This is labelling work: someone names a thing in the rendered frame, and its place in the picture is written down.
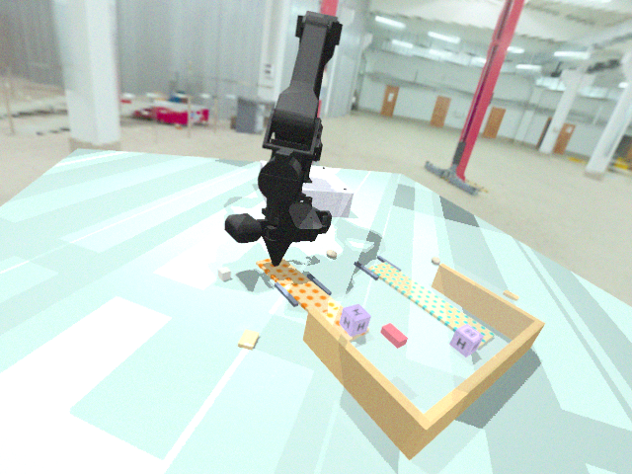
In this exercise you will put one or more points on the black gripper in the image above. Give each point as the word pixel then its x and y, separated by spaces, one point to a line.
pixel 244 228

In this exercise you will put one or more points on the small tan block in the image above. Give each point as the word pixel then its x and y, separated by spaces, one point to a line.
pixel 248 339

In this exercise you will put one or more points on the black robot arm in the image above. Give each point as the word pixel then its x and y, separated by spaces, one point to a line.
pixel 298 130

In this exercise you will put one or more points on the pink rectangular block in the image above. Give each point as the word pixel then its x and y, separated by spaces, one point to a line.
pixel 393 335

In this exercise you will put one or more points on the orange polka-dot strip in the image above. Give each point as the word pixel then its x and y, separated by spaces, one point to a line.
pixel 301 288

